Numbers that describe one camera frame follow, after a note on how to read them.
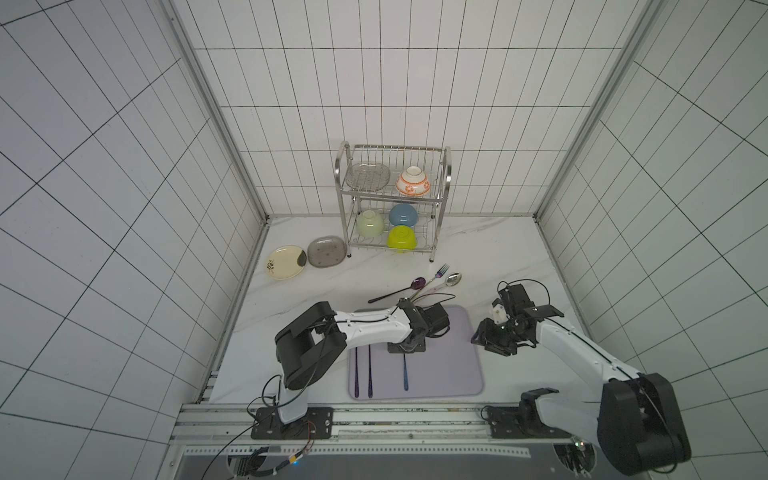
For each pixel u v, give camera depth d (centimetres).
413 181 86
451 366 82
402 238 103
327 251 107
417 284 98
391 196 89
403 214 112
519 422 72
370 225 107
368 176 95
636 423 39
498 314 80
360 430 73
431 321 67
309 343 49
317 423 72
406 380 79
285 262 104
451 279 98
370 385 79
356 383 79
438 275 101
